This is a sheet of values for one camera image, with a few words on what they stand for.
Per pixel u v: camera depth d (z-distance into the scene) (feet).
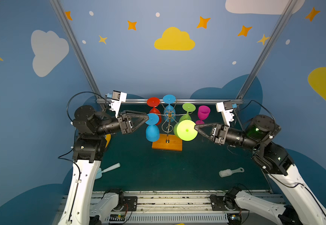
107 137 3.22
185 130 1.61
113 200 1.98
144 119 1.58
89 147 1.34
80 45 2.79
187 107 2.51
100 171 2.77
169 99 2.61
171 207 2.42
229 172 2.78
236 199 2.05
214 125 1.50
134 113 1.74
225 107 1.48
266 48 2.78
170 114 2.42
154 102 2.53
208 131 1.56
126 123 1.47
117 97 1.50
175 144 3.18
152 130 2.44
